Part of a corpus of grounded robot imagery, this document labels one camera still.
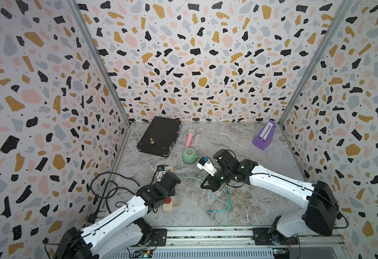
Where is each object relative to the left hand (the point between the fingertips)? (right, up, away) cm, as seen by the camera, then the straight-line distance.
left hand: (172, 186), depth 83 cm
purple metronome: (+56, +24, +21) cm, 64 cm away
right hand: (+15, +2, -8) cm, 18 cm away
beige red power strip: (-2, -9, -1) cm, 10 cm away
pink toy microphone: (+8, +29, +29) cm, 42 cm away
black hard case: (-11, +25, +21) cm, 35 cm away
